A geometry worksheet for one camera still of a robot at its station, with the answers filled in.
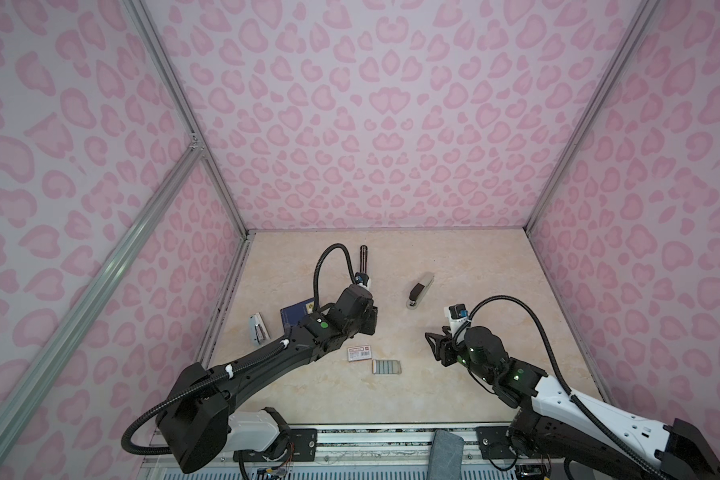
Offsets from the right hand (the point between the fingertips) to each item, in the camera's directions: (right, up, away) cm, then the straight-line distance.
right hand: (431, 334), depth 80 cm
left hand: (-16, +6, +1) cm, 17 cm away
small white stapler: (-51, -2, +12) cm, 52 cm away
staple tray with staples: (-12, -11, +6) cm, 17 cm away
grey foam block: (+1, -26, -10) cm, 28 cm away
